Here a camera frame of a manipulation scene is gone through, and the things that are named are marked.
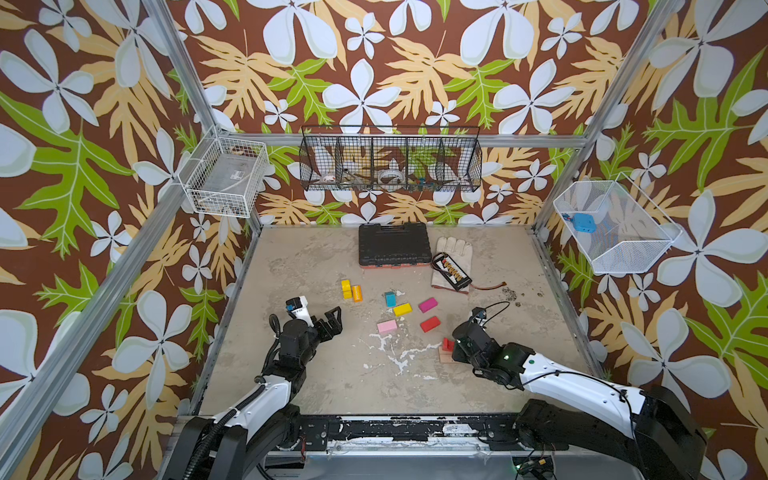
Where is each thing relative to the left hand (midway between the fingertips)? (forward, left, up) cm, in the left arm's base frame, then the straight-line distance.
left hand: (327, 308), depth 87 cm
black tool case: (+29, -21, -6) cm, 37 cm away
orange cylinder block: (+11, -8, -9) cm, 16 cm away
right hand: (-9, -37, -4) cm, 38 cm away
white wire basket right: (+12, -82, +21) cm, 86 cm away
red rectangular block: (0, -32, -9) cm, 33 cm away
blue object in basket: (+20, -76, +17) cm, 80 cm away
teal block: (+9, -20, -9) cm, 23 cm away
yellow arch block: (+12, -4, -9) cm, 16 cm away
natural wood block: (-12, -35, -7) cm, 37 cm away
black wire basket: (+45, -19, +22) cm, 53 cm away
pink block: (-1, -18, -9) cm, 20 cm away
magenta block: (+7, -32, -10) cm, 34 cm away
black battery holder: (+19, -41, -6) cm, 45 cm away
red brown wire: (+14, -54, -10) cm, 57 cm away
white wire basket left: (+30, +30, +25) cm, 49 cm away
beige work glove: (+28, -46, -8) cm, 55 cm away
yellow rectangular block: (+5, -23, -8) cm, 25 cm away
